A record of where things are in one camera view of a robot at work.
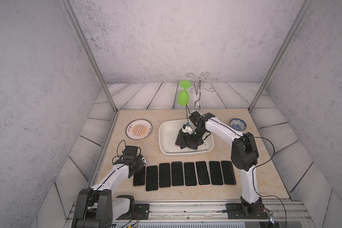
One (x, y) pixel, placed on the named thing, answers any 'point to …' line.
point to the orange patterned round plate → (138, 129)
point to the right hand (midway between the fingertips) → (187, 146)
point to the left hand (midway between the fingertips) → (142, 164)
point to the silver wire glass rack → (199, 83)
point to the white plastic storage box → (168, 130)
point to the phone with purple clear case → (139, 178)
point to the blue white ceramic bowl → (238, 124)
